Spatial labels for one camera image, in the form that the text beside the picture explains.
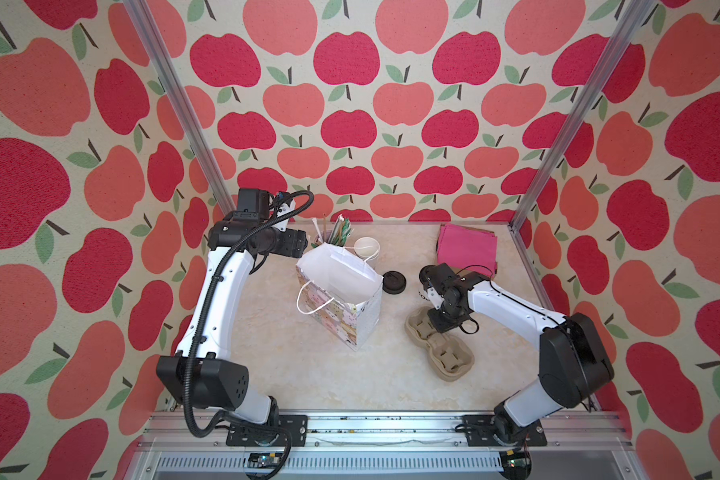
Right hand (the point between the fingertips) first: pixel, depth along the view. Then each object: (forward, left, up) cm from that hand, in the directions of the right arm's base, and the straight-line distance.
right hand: (447, 323), depth 88 cm
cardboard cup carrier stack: (-9, 0, -1) cm, 10 cm away
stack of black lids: (+15, +16, -3) cm, 22 cm away
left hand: (+7, +43, +25) cm, 50 cm away
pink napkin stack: (+31, -12, -1) cm, 34 cm away
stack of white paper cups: (+22, +26, +7) cm, 35 cm away
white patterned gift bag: (+6, +32, +4) cm, 33 cm away
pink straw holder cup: (+15, +40, +16) cm, 46 cm away
